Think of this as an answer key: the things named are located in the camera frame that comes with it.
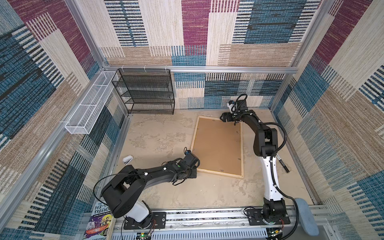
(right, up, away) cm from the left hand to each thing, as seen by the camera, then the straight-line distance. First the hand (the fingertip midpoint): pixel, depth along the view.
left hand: (194, 169), depth 88 cm
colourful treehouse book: (-44, -20, -18) cm, 52 cm away
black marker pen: (+54, +1, +2) cm, 54 cm away
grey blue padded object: (+52, -18, -17) cm, 58 cm away
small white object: (-40, +5, +4) cm, 41 cm away
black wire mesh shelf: (-35, +51, +22) cm, 66 cm away
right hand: (+24, +32, +24) cm, 46 cm away
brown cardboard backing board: (+15, +12, +12) cm, 23 cm away
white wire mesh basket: (-51, +29, -18) cm, 61 cm away
